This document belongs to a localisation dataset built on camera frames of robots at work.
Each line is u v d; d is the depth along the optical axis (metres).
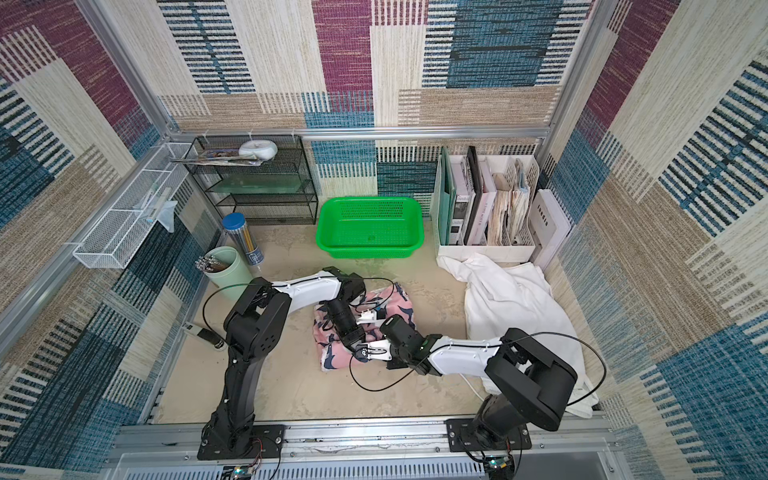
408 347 0.68
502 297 0.96
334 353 0.82
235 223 0.94
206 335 0.85
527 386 0.43
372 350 0.76
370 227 1.19
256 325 0.55
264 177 1.08
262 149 0.90
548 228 0.94
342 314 0.81
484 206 0.92
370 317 0.85
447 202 0.87
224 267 0.89
